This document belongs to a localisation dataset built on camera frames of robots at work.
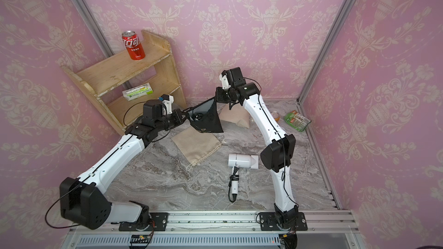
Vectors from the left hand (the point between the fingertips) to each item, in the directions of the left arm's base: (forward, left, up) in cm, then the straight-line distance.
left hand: (190, 114), depth 79 cm
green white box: (+17, +30, -1) cm, 35 cm away
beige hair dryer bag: (+18, -24, -20) cm, 37 cm away
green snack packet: (+16, -61, -23) cm, 67 cm away
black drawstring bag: (+1, -6, -3) cm, 7 cm away
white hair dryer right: (-13, -23, -20) cm, 33 cm away
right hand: (+10, -12, +3) cm, 16 cm away
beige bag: (-1, 0, -27) cm, 27 cm away
